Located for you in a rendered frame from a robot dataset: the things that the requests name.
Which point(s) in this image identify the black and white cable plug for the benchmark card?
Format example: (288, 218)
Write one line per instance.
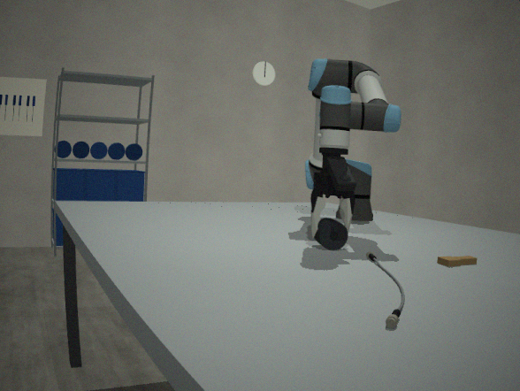
(370, 256)

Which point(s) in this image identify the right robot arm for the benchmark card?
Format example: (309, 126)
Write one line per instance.
(373, 114)

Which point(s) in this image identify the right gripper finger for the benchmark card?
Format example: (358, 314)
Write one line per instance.
(317, 205)
(347, 204)

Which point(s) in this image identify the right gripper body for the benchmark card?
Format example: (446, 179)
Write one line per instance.
(325, 178)

